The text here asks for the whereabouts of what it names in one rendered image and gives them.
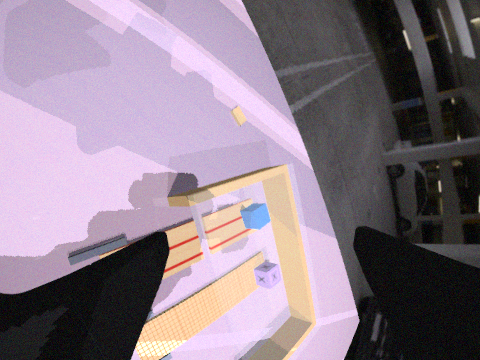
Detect tan gridded strip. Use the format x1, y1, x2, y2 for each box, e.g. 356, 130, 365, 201
136, 283, 223, 360

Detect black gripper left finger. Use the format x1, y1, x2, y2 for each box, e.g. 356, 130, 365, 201
0, 231, 169, 360

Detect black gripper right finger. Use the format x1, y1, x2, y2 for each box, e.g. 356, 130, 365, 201
353, 225, 480, 360

